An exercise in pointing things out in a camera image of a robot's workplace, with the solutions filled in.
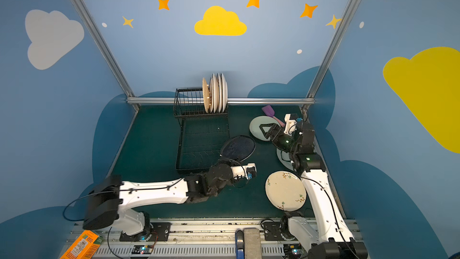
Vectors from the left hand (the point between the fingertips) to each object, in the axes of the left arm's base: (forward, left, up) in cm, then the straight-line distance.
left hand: (241, 154), depth 73 cm
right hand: (+9, -11, +7) cm, 15 cm away
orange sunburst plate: (+24, +13, +11) cm, 30 cm away
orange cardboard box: (-31, +60, -18) cm, 70 cm away
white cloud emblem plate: (+24, +12, +12) cm, 29 cm away
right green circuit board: (-31, -22, -23) cm, 44 cm away
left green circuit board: (-31, +39, -23) cm, 55 cm away
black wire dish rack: (+26, +23, -23) cm, 41 cm away
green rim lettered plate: (+24, +7, +12) cm, 28 cm away
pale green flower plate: (+29, -11, -21) cm, 37 cm away
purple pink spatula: (+46, -21, -21) cm, 55 cm away
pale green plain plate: (+10, -26, -21) cm, 35 cm away
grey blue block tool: (-29, -3, -20) cm, 35 cm away
